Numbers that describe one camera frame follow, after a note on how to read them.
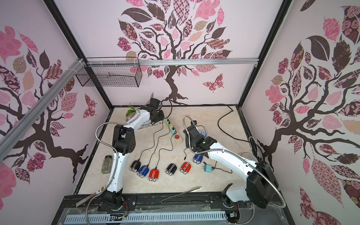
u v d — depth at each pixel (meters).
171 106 1.13
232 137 1.00
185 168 0.83
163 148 0.94
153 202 0.74
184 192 0.77
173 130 0.95
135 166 0.83
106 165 0.83
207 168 0.83
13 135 0.51
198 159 0.87
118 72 0.95
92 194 0.76
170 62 0.92
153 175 0.81
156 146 0.95
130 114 1.14
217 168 0.85
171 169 0.83
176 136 0.98
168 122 0.98
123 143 0.63
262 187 0.41
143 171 0.82
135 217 0.70
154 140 0.98
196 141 0.61
